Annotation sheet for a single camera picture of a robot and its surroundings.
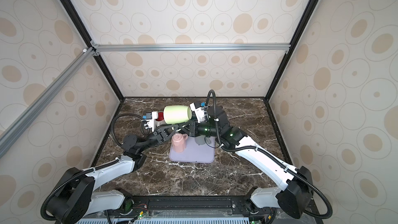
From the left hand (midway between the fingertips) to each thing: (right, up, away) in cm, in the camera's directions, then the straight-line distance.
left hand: (180, 130), depth 65 cm
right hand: (0, +1, +2) cm, 2 cm away
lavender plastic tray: (+4, -17, +27) cm, 33 cm away
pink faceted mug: (-4, -9, +20) cm, 22 cm away
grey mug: (+8, -9, +27) cm, 29 cm away
